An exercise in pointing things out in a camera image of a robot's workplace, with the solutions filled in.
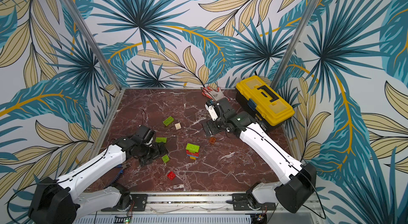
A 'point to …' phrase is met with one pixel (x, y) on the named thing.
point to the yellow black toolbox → (262, 103)
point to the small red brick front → (171, 175)
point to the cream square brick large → (177, 126)
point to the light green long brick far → (168, 121)
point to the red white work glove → (214, 94)
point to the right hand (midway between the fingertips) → (212, 122)
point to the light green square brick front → (165, 158)
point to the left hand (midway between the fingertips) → (161, 158)
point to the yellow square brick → (193, 158)
